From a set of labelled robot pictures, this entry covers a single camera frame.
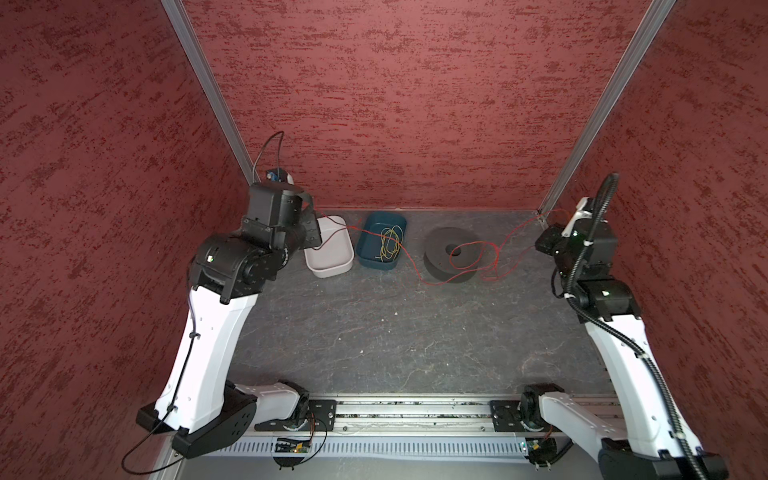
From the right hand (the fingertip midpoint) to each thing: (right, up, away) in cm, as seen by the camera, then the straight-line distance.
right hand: (550, 228), depth 69 cm
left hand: (-56, 0, -8) cm, 57 cm away
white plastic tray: (-59, -9, +36) cm, 70 cm away
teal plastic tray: (-47, -5, +38) cm, 61 cm away
